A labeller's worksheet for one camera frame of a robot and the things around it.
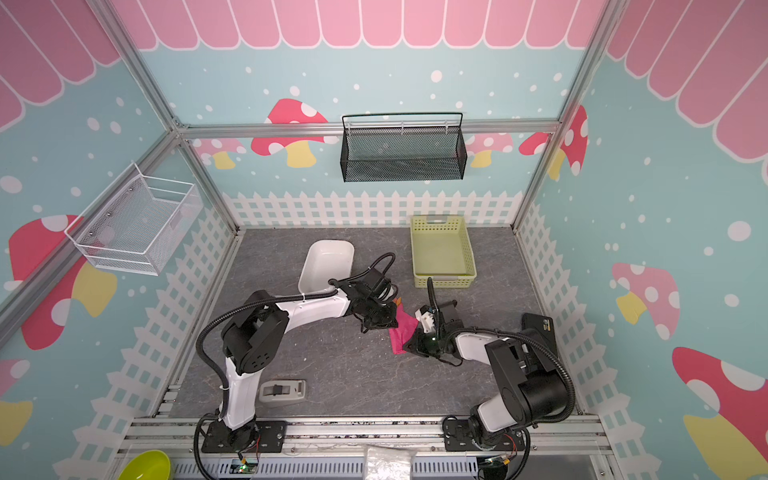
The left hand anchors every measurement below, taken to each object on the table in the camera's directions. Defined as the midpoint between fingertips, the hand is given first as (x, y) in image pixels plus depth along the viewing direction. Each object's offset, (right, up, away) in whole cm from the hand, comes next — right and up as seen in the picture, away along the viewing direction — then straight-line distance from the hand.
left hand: (397, 329), depth 90 cm
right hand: (+1, -5, -2) cm, 5 cm away
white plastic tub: (-26, +21, +20) cm, 39 cm away
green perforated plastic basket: (+18, +25, +24) cm, 39 cm away
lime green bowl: (-58, -26, -22) cm, 67 cm away
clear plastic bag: (-3, -25, -22) cm, 34 cm away
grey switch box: (-31, -13, -11) cm, 36 cm away
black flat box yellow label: (+45, +1, +1) cm, 45 cm away
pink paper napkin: (+3, 0, +1) cm, 3 cm away
